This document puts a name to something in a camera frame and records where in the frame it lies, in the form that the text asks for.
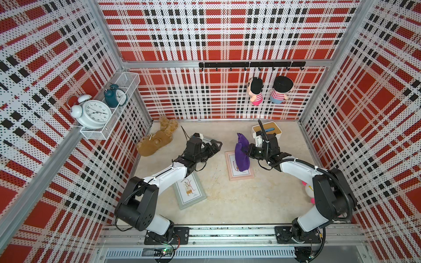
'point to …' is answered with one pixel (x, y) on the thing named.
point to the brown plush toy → (152, 143)
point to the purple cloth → (242, 159)
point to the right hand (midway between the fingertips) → (242, 148)
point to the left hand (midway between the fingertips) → (221, 147)
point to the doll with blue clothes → (282, 85)
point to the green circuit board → (165, 252)
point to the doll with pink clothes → (255, 87)
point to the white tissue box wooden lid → (269, 128)
